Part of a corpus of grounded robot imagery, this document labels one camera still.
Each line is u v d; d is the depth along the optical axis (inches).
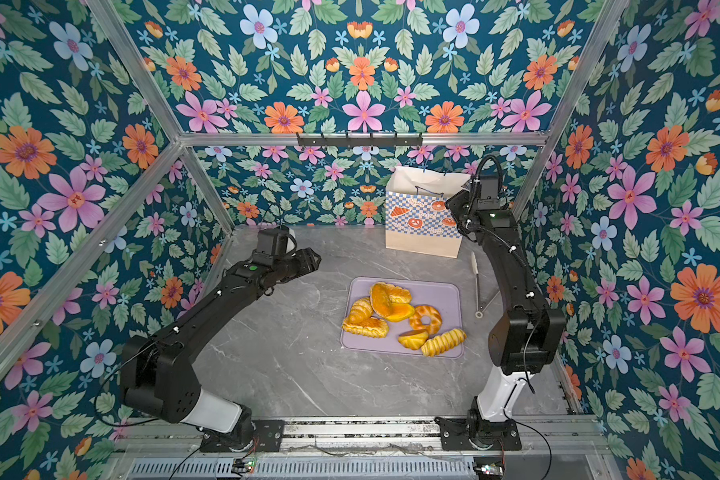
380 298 34.9
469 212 27.6
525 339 18.4
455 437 28.7
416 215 38.2
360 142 36.7
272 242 25.5
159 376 16.6
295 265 30.0
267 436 28.9
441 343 33.0
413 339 33.2
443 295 39.8
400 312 35.8
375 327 34.7
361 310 34.8
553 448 28.3
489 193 24.7
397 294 37.6
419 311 36.7
